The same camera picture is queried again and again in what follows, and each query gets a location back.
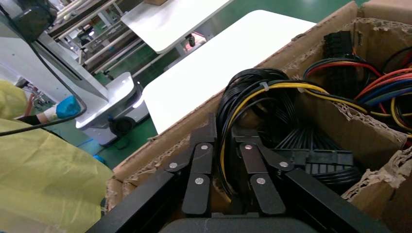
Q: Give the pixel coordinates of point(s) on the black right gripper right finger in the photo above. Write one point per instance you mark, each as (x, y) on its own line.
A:
(252, 160)

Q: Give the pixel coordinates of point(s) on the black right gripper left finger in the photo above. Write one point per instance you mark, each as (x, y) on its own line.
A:
(201, 160)

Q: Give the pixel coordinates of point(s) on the forearm with white cuff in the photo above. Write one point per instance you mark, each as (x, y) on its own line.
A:
(48, 113)

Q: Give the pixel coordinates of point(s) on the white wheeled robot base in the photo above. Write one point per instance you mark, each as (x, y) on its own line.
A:
(109, 96)

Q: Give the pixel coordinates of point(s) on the brown cardboard box with dividers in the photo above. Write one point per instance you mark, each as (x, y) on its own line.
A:
(338, 119)

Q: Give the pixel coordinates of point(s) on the blue gloved hand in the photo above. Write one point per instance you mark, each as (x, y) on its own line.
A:
(68, 107)

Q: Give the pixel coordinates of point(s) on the black base wheel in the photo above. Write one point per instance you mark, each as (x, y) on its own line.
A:
(122, 126)

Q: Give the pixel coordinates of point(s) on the small blue plastic object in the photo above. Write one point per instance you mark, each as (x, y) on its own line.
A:
(99, 159)

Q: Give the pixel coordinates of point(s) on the black table caster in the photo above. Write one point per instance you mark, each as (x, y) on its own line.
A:
(191, 40)

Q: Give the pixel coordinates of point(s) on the white work table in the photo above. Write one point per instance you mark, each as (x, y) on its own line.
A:
(173, 22)

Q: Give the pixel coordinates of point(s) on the white pipe rack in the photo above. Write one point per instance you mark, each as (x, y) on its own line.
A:
(106, 47)

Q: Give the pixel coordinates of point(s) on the person in yellow garment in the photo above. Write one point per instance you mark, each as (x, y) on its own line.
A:
(38, 180)

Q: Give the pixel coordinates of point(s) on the brown cardboard carton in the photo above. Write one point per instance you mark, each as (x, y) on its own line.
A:
(155, 2)

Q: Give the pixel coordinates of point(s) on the white robot column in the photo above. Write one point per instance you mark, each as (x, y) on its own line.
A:
(64, 64)

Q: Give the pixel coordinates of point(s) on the black camera box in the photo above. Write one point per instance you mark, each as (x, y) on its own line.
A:
(32, 22)

